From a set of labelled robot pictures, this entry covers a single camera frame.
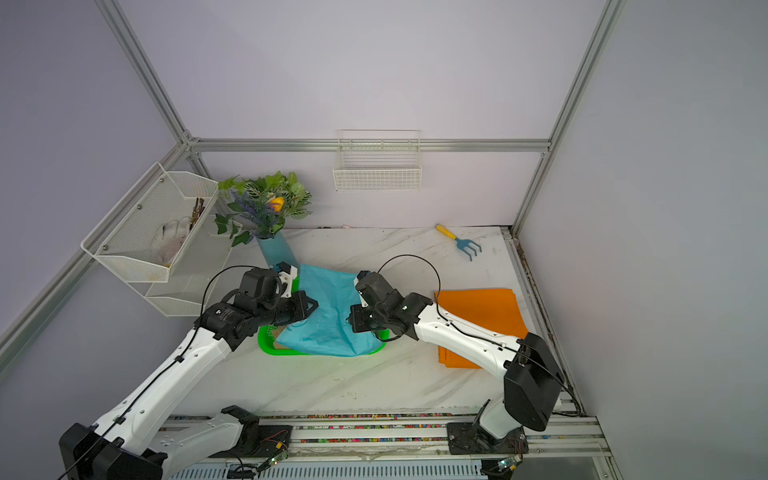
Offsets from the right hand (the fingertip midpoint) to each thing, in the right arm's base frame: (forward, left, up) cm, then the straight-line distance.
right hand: (354, 322), depth 78 cm
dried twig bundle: (+26, +43, +18) cm, 54 cm away
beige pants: (-8, +17, +5) cm, 19 cm away
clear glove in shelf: (+18, +49, +16) cm, 54 cm away
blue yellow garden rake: (+42, -38, -15) cm, 59 cm away
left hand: (+3, +10, +4) cm, 11 cm away
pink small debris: (+52, +8, -14) cm, 54 cm away
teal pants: (-3, +6, +2) cm, 7 cm away
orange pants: (+11, -44, -14) cm, 47 cm away
